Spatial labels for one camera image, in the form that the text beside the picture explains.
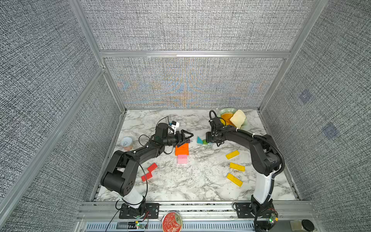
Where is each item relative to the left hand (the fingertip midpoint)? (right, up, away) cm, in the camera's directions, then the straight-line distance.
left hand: (193, 137), depth 83 cm
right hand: (+11, 0, +15) cm, 19 cm away
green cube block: (+8, -5, +14) cm, 17 cm away
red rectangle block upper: (-25, -19, +5) cm, 32 cm away
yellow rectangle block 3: (+24, -25, 0) cm, 35 cm away
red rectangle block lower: (-27, -23, +2) cm, 35 cm away
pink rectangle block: (-7, -13, +9) cm, 17 cm away
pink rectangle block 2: (-7, -16, +7) cm, 19 cm away
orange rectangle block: (-7, -9, +12) cm, 16 cm away
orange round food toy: (+27, +13, +26) cm, 40 cm away
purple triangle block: (-2, -4, +16) cm, 16 cm away
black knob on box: (+48, -36, -21) cm, 63 cm away
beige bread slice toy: (+33, +11, +19) cm, 40 cm away
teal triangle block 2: (+12, -6, +14) cm, 20 cm away
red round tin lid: (-11, -38, -15) cm, 43 cm away
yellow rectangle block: (+26, -13, +11) cm, 31 cm away
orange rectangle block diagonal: (-7, -11, +12) cm, 18 cm away
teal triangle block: (+5, -4, +17) cm, 19 cm away
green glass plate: (+32, +18, +30) cm, 47 cm away
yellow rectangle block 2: (+27, -19, +5) cm, 34 cm away
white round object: (-42, -5, +10) cm, 43 cm away
